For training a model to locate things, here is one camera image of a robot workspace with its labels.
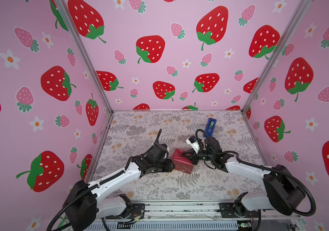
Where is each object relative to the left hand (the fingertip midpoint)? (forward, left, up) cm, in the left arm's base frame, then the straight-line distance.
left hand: (174, 166), depth 78 cm
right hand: (+7, -5, +2) cm, 8 cm away
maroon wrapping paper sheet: (+2, -4, +1) cm, 5 cm away
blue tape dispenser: (+33, -27, -6) cm, 43 cm away
